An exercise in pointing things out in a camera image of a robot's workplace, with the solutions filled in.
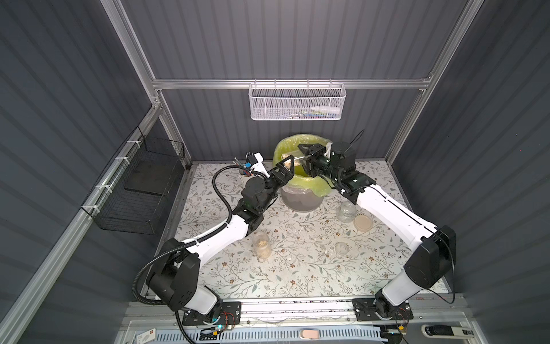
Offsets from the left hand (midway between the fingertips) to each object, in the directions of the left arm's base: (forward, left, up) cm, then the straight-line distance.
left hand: (292, 163), depth 71 cm
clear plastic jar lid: (-15, -22, -36) cm, 44 cm away
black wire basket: (-6, +56, -8) cm, 57 cm away
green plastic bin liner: (+20, 0, -10) cm, 22 cm away
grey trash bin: (+5, -4, -27) cm, 27 cm away
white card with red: (-45, +49, -35) cm, 75 cm away
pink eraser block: (-45, -6, -32) cm, 55 cm away
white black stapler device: (-44, -48, -31) cm, 72 cm away
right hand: (+5, -3, +2) cm, 6 cm away
